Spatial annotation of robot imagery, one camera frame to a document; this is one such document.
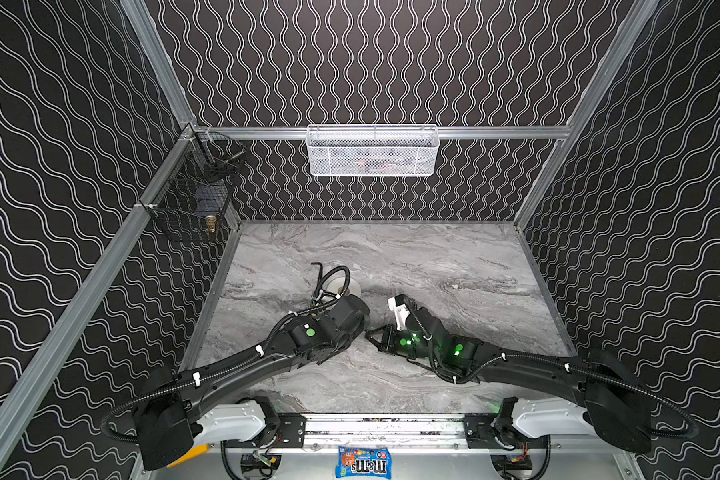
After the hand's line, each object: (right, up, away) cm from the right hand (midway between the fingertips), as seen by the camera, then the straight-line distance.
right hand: (364, 336), depth 76 cm
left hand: (+3, +4, -1) cm, 5 cm away
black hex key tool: (-15, +13, +27) cm, 34 cm away
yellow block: (-40, -26, -4) cm, 48 cm away
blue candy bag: (0, -27, -7) cm, 28 cm away
